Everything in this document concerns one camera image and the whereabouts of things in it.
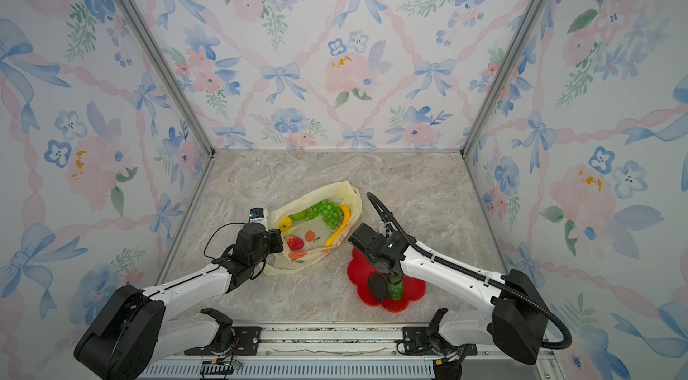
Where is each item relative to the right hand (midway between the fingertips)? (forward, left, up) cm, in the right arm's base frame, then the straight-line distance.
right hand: (385, 250), depth 81 cm
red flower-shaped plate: (-3, +7, -7) cm, 10 cm away
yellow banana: (+15, +12, -7) cm, 20 cm away
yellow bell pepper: (+11, +33, -4) cm, 35 cm away
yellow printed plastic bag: (+14, +24, -8) cm, 29 cm away
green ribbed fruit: (-9, -3, -5) cm, 11 cm away
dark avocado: (-9, +2, -6) cm, 11 cm away
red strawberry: (+5, +29, -6) cm, 30 cm away
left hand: (+8, +33, -2) cm, 34 cm away
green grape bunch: (+16, +18, -4) cm, 24 cm away
